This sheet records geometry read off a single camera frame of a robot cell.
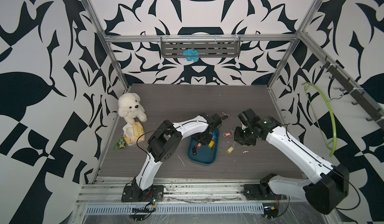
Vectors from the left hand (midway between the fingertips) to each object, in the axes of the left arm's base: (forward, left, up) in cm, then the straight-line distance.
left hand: (202, 139), depth 91 cm
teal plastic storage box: (-8, +3, -2) cm, 8 cm away
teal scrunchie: (+40, +5, +33) cm, 53 cm away
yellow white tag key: (-6, -16, -2) cm, 18 cm away
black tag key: (+17, -17, -2) cm, 25 cm away
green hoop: (-10, -55, +29) cm, 62 cm away
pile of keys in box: (-3, -5, -1) cm, 6 cm away
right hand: (-5, -16, +12) cm, 21 cm away
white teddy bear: (+14, +41, +15) cm, 46 cm away
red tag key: (+2, -16, 0) cm, 16 cm away
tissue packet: (+4, +41, +4) cm, 41 cm away
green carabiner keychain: (-1, +48, +1) cm, 48 cm away
